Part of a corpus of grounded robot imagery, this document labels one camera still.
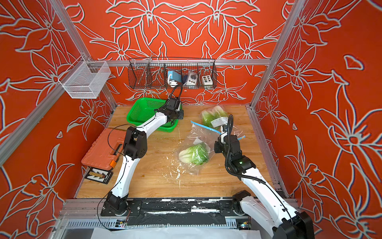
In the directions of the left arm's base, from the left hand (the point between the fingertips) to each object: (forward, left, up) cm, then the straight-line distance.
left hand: (181, 111), depth 105 cm
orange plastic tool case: (-34, +43, -3) cm, 55 cm away
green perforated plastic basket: (+8, +31, -6) cm, 32 cm away
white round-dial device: (+6, -7, +24) cm, 26 cm away
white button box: (+10, -17, +21) cm, 29 cm away
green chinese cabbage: (-35, -13, +3) cm, 37 cm away
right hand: (-27, -22, +9) cm, 36 cm away
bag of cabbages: (-3, -25, -1) cm, 25 cm away
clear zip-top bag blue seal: (-22, -13, +4) cm, 26 cm away
